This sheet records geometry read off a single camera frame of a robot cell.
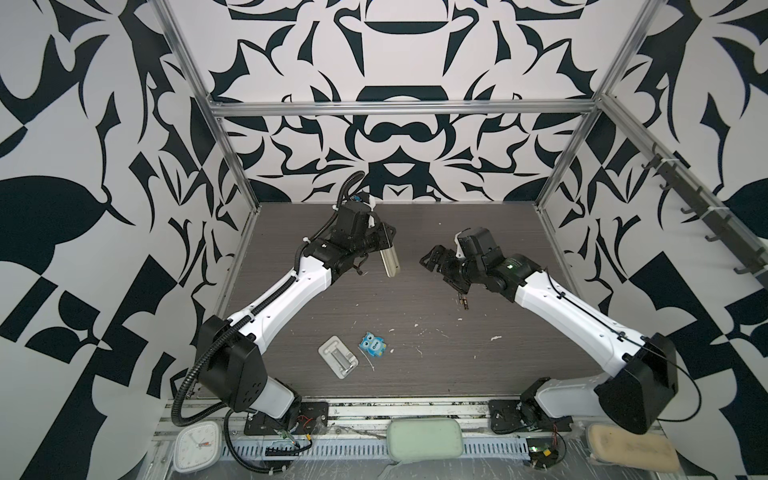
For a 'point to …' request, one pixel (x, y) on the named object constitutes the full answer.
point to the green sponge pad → (424, 438)
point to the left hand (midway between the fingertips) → (397, 223)
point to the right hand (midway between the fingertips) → (429, 266)
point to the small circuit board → (543, 451)
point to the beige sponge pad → (651, 451)
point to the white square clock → (196, 446)
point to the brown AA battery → (464, 301)
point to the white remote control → (390, 261)
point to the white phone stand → (338, 357)
